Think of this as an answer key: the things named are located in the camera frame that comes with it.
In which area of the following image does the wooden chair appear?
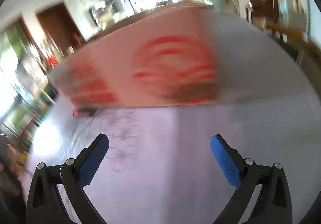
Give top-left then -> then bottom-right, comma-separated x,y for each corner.
265,22 -> 320,64

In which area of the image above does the brown cardboard box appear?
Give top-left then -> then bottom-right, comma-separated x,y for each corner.
48,5 -> 218,108

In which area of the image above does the light green trash bin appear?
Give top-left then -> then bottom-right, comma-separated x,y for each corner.
211,0 -> 229,13

